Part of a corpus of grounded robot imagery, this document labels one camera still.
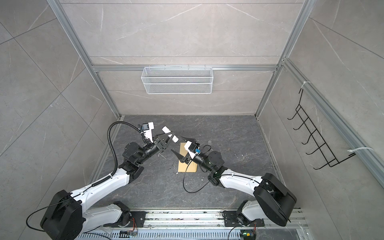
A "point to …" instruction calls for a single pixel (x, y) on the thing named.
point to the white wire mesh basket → (177, 80)
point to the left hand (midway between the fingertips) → (173, 131)
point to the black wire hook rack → (323, 148)
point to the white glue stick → (166, 130)
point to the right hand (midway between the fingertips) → (178, 141)
